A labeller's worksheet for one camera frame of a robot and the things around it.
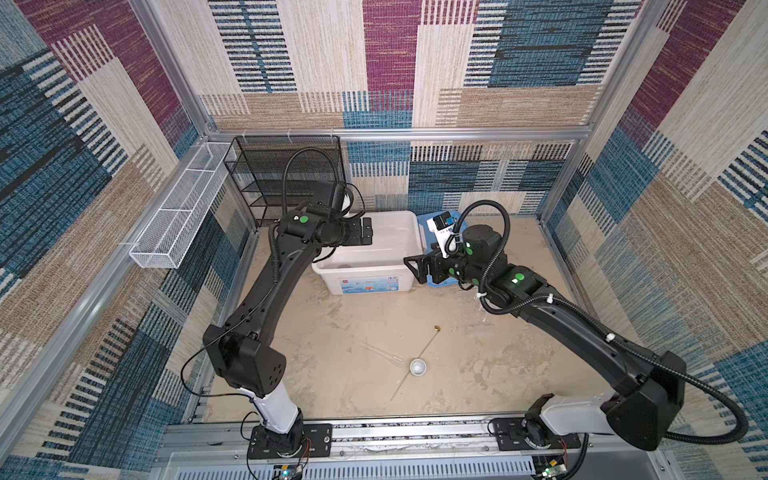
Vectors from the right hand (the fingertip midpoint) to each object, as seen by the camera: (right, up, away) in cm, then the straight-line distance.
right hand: (420, 258), depth 73 cm
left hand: (-15, +8, +5) cm, 18 cm away
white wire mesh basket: (-74, +5, +18) cm, 77 cm away
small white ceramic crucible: (+1, -31, +11) cm, 33 cm away
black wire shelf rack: (-48, +29, +35) cm, 66 cm away
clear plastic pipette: (-9, -28, +14) cm, 32 cm away
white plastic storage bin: (-11, -3, +19) cm, 22 cm away
